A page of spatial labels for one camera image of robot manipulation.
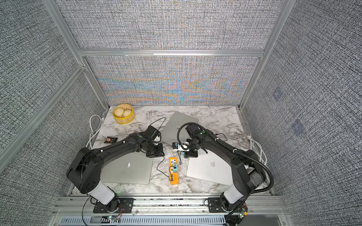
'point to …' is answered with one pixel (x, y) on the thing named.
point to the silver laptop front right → (213, 166)
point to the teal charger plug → (175, 168)
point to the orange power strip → (174, 177)
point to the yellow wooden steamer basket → (123, 120)
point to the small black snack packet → (111, 140)
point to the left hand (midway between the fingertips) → (167, 154)
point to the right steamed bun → (127, 112)
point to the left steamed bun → (119, 112)
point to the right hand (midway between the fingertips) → (186, 146)
